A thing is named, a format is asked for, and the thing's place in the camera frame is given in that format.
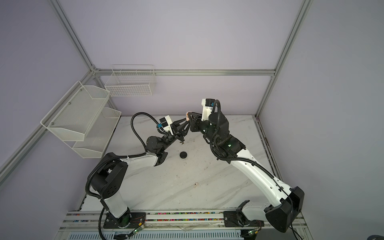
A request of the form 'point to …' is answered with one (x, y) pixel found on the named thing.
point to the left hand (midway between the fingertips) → (191, 119)
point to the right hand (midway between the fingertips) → (188, 113)
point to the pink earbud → (195, 183)
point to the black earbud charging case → (183, 155)
